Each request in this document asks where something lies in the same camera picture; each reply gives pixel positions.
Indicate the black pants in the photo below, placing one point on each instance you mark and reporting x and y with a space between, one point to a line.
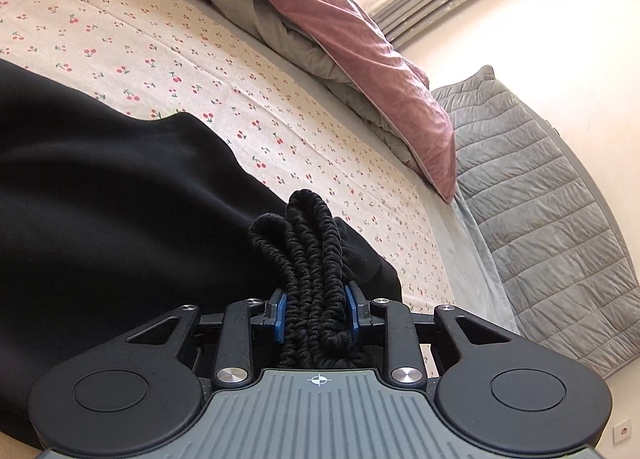
100 189

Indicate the cherry print bed mat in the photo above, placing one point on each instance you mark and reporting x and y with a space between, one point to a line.
150 39

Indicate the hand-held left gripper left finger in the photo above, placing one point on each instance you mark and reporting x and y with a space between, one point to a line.
280 316

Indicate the white wall socket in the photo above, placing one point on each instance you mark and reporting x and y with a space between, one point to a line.
623 432

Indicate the pink and grey duvet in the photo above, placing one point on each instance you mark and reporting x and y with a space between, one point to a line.
320 24

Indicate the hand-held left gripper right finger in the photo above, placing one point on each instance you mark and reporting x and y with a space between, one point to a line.
351 309

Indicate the grey quilted headboard cover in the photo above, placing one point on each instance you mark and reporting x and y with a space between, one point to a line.
540 199

